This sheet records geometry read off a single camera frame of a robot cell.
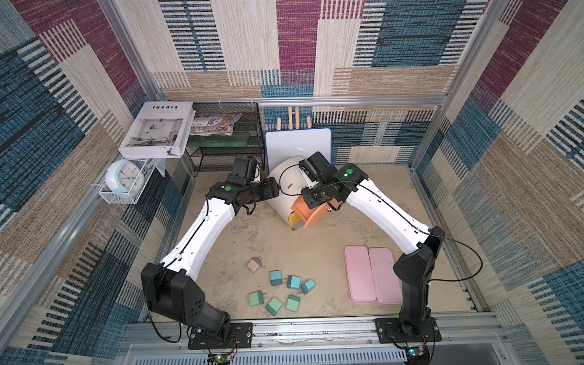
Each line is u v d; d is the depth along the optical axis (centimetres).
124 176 65
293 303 78
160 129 76
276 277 86
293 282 83
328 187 53
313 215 76
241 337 73
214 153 115
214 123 85
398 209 50
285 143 102
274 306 78
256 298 79
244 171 60
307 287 80
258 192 71
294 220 83
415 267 53
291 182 83
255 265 87
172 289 40
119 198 64
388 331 73
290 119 99
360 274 83
